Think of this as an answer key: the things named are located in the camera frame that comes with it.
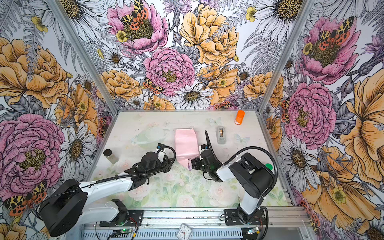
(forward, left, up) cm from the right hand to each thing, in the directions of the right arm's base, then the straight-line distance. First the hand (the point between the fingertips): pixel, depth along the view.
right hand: (191, 165), depth 92 cm
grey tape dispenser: (+20, -20, +4) cm, 29 cm away
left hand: (0, +13, +6) cm, 14 cm away
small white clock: (-33, +3, +2) cm, 34 cm away
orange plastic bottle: (+32, -35, +7) cm, 48 cm away
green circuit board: (-31, +31, 0) cm, 44 cm away
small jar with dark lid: (+4, +47, +10) cm, 48 cm away
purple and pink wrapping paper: (+8, +2, +8) cm, 12 cm away
